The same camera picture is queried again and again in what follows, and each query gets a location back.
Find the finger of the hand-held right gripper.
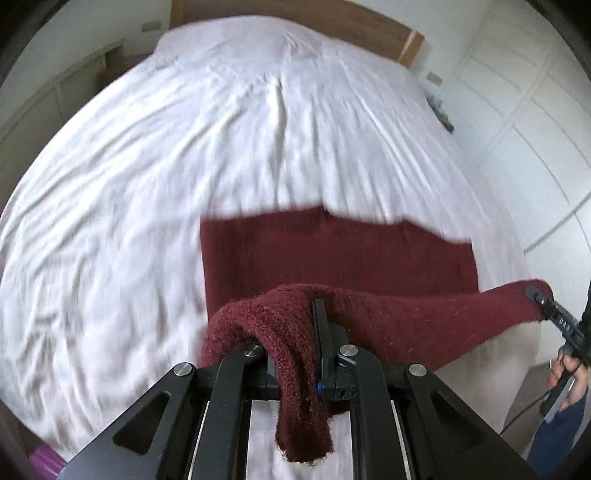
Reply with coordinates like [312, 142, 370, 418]
[526, 285, 561, 320]

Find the person's leg in jeans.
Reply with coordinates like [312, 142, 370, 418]
[526, 397, 591, 476]

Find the person's right hand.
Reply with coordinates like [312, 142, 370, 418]
[549, 346, 591, 409]

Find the small bluish object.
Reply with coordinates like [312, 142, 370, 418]
[427, 92, 455, 132]

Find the white wardrobe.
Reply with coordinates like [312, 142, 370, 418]
[455, 0, 591, 287]

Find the dark red knit sweater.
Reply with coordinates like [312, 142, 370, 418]
[198, 206, 555, 464]

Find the low beige cabinet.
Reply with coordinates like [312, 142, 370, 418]
[0, 39, 125, 139]

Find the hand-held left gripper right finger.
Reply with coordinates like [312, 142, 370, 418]
[313, 299, 539, 480]

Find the wooden headboard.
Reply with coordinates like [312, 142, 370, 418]
[170, 0, 424, 68]

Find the black cable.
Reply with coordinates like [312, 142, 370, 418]
[500, 399, 543, 435]

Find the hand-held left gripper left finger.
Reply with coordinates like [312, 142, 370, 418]
[60, 345, 283, 480]

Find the white bed sheet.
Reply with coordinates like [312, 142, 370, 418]
[0, 16, 532, 480]

